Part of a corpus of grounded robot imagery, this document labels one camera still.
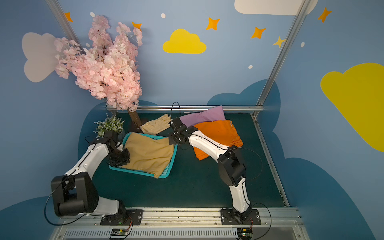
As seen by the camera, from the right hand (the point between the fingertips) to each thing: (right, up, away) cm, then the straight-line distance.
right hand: (174, 137), depth 90 cm
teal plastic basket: (-29, -18, -4) cm, 34 cm away
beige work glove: (-17, +8, +25) cm, 31 cm away
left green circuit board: (-24, -45, -18) cm, 54 cm away
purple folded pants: (+29, +17, +25) cm, 42 cm away
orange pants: (+32, +3, +14) cm, 36 cm away
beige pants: (-16, -10, -1) cm, 19 cm away
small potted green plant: (-39, +6, +1) cm, 40 cm away
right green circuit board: (+38, -47, -17) cm, 62 cm away
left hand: (-27, -13, -4) cm, 30 cm away
